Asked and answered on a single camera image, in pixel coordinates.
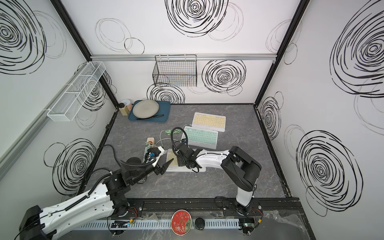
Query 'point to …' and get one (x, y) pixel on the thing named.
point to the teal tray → (163, 115)
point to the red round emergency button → (181, 222)
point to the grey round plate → (145, 108)
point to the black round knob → (199, 223)
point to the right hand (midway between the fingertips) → (183, 159)
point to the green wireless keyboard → (200, 137)
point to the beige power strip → (150, 142)
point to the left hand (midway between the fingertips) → (167, 153)
